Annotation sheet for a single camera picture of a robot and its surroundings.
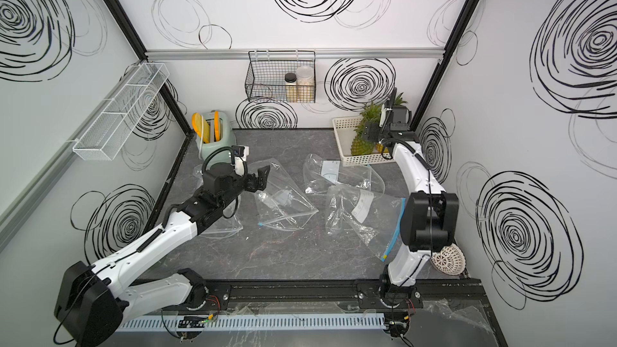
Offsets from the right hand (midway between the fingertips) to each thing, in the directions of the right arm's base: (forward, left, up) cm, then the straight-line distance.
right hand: (380, 128), depth 88 cm
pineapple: (+15, 0, -5) cm, 16 cm away
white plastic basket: (+21, +10, -22) cm, 32 cm away
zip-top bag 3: (-8, +23, -20) cm, 31 cm away
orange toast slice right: (+3, +63, -2) cm, 63 cm away
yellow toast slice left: (+2, +70, -2) cm, 70 cm away
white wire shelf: (-13, +89, +10) cm, 90 cm away
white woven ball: (-39, -22, -23) cm, 51 cm away
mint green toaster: (+2, +61, -8) cm, 61 cm away
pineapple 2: (+4, +6, -14) cm, 15 cm away
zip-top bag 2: (-24, +1, -24) cm, 34 cm away
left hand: (-18, +43, 0) cm, 47 cm away
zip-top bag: (-21, +37, -22) cm, 48 cm away
